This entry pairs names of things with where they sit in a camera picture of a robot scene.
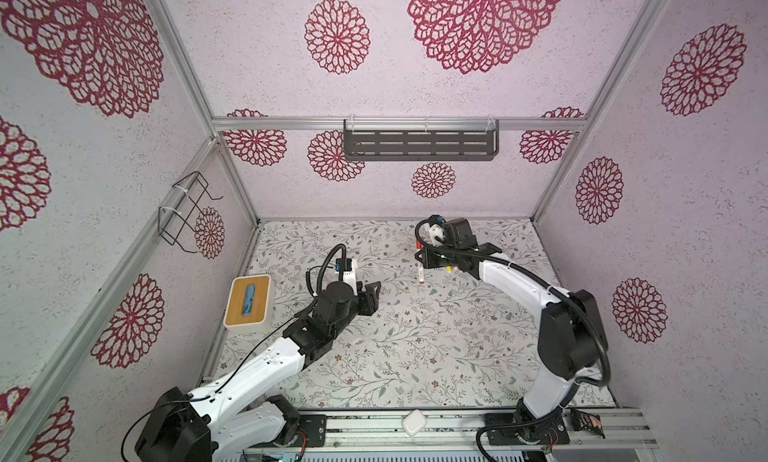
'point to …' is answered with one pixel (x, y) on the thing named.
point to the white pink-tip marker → (420, 266)
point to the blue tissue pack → (248, 300)
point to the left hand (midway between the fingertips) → (372, 288)
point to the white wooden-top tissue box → (263, 311)
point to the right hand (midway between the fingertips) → (417, 249)
